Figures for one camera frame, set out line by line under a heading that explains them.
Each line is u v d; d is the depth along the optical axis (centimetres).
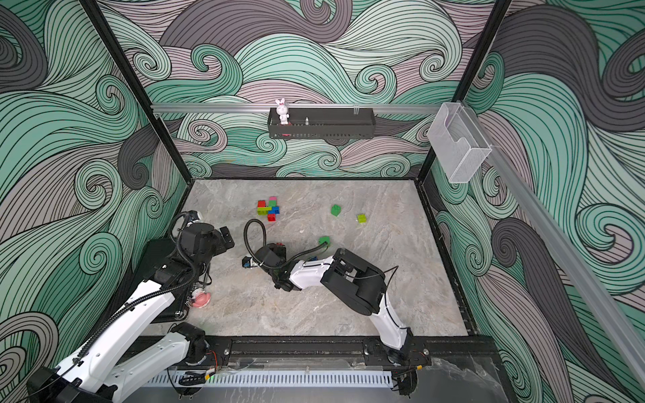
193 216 67
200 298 80
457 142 78
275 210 107
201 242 57
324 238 99
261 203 110
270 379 76
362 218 104
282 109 88
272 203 110
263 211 107
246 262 81
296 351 74
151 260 86
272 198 113
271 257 70
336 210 107
